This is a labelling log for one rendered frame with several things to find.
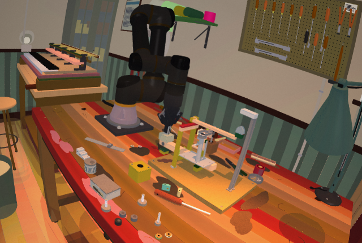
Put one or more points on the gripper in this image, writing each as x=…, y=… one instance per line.
x=172, y=110

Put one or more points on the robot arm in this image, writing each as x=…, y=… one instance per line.
x=152, y=56

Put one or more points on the green felt key pad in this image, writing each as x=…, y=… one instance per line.
x=164, y=150

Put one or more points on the brown tool stand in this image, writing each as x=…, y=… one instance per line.
x=213, y=147

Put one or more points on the yellow rack block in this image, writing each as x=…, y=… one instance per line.
x=139, y=171

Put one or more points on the teal small block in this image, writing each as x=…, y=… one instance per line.
x=166, y=186

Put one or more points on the small white block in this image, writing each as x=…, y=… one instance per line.
x=82, y=152

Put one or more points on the wooden hammer with white head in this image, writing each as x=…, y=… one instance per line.
x=217, y=130

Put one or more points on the pink tray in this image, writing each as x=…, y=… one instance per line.
x=230, y=148

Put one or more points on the cream small cylinder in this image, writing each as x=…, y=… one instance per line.
x=179, y=192

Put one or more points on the wooden base board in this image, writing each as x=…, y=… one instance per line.
x=203, y=189

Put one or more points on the white pin on brown disc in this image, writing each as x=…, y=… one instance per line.
x=106, y=207
x=158, y=220
x=142, y=201

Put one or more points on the grey box with wooden lid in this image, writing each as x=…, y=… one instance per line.
x=105, y=186

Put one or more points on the striped tin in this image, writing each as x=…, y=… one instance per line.
x=90, y=166

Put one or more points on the grey washer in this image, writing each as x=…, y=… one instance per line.
x=123, y=214
x=134, y=217

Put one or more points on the wooden striped bar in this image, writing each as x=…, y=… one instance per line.
x=263, y=159

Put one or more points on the red spool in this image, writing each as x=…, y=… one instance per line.
x=258, y=169

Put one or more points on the grey dish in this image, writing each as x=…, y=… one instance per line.
x=256, y=178

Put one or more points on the wooden side table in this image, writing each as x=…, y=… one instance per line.
x=68, y=93

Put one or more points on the black disc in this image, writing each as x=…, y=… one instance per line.
x=118, y=221

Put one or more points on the dark green roll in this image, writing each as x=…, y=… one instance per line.
x=195, y=13

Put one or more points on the olive yellow roll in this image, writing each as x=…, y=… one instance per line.
x=179, y=10

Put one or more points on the magenta roll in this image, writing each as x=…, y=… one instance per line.
x=210, y=16

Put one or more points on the light green roll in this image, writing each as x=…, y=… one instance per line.
x=167, y=4

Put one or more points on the grey-green cabinet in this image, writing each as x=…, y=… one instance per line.
x=90, y=28

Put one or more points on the grey metal rule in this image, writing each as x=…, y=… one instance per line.
x=273, y=44
x=270, y=53

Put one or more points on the olive pegboard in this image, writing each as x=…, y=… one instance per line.
x=294, y=53

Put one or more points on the wooden stool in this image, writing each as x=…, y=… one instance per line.
x=7, y=104

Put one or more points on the green desk lamp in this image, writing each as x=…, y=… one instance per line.
x=331, y=121

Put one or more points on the dark green bin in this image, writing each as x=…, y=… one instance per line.
x=6, y=186

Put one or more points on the white paper note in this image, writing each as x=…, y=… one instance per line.
x=350, y=8

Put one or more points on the yellow-green action frame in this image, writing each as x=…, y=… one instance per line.
x=176, y=147

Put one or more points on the grey metal action bracket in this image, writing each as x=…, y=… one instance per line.
x=202, y=148

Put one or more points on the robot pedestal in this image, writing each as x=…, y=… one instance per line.
x=124, y=114

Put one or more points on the grey post with white top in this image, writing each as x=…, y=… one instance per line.
x=242, y=152

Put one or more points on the green wall shelf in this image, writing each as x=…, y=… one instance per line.
x=198, y=21

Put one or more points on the framed wall poster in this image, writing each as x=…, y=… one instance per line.
x=127, y=14

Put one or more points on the white round wall fixture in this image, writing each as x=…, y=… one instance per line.
x=26, y=40

